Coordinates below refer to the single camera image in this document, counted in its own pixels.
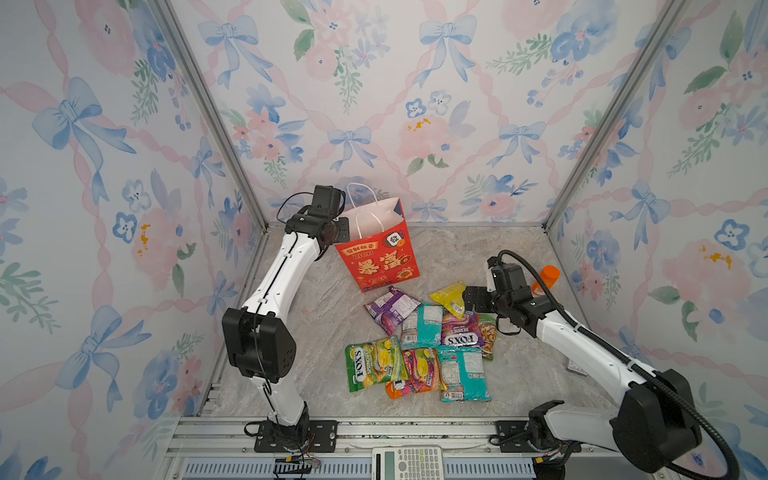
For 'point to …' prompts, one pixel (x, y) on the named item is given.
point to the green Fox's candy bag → (374, 362)
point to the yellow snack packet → (452, 298)
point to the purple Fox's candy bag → (465, 331)
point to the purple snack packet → (390, 308)
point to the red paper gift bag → (379, 246)
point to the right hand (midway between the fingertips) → (476, 292)
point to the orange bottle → (549, 274)
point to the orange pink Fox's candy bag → (421, 373)
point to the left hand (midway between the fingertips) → (338, 226)
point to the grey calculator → (407, 463)
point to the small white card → (573, 366)
